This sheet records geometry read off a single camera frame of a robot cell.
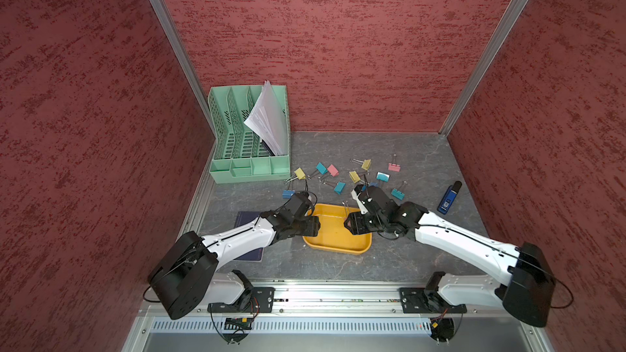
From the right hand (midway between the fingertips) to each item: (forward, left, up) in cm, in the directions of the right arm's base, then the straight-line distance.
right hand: (352, 227), depth 79 cm
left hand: (+2, +14, -7) cm, 16 cm away
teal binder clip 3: (+19, -22, -11) cm, 31 cm away
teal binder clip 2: (+22, +3, -9) cm, 24 cm away
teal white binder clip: (+27, -17, -10) cm, 33 cm away
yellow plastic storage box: (+1, +6, -10) cm, 12 cm away
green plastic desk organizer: (+41, +48, -9) cm, 64 cm away
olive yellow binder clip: (+33, -11, -9) cm, 36 cm away
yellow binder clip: (+28, +19, -8) cm, 35 cm away
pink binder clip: (+30, +5, -8) cm, 31 cm away
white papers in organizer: (+40, +30, +13) cm, 52 cm away
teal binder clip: (+32, +10, -9) cm, 34 cm away
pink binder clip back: (+33, -24, -12) cm, 42 cm away
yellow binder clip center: (+26, -5, -10) cm, 29 cm away
